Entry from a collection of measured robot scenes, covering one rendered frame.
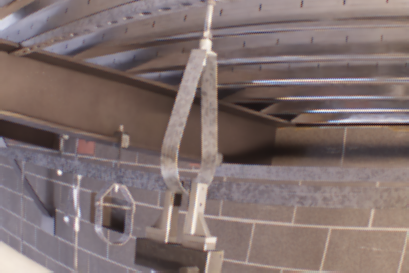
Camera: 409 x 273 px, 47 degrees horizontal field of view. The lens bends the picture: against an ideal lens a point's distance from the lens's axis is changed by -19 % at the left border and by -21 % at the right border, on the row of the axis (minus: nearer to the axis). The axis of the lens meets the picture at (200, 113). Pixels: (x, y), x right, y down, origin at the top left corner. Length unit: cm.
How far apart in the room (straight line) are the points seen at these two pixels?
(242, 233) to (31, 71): 124
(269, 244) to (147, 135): 75
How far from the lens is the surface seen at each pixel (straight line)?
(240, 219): 237
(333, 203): 99
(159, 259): 81
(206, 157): 86
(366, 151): 204
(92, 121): 169
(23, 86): 155
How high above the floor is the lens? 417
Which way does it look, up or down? 8 degrees up
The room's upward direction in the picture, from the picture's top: 7 degrees clockwise
